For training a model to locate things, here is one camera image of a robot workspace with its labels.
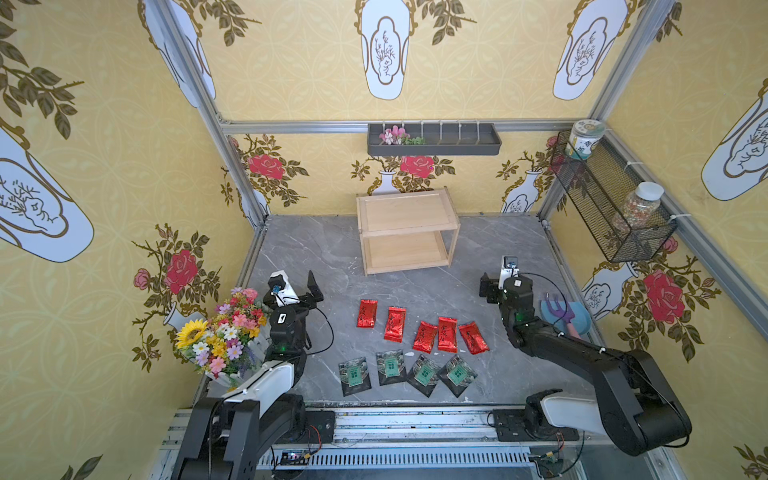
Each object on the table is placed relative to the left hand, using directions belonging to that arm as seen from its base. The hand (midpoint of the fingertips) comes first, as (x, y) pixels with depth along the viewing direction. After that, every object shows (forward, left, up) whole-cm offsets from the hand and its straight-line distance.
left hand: (283, 278), depth 83 cm
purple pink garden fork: (-5, -85, -16) cm, 87 cm away
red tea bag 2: (-7, -31, -14) cm, 35 cm away
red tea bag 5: (-13, -53, -14) cm, 57 cm away
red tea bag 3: (-12, -40, -15) cm, 44 cm away
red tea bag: (-4, -23, -15) cm, 27 cm away
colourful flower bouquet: (-18, +12, 0) cm, 22 cm away
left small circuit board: (-39, -5, -20) cm, 44 cm away
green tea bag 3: (-22, -38, -15) cm, 47 cm away
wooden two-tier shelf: (+13, -33, +5) cm, 36 cm away
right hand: (+3, -66, -4) cm, 66 cm away
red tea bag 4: (-12, -46, -14) cm, 50 cm away
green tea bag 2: (-20, -29, -16) cm, 39 cm away
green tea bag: (-22, -19, -16) cm, 33 cm away
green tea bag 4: (-23, -47, -15) cm, 55 cm away
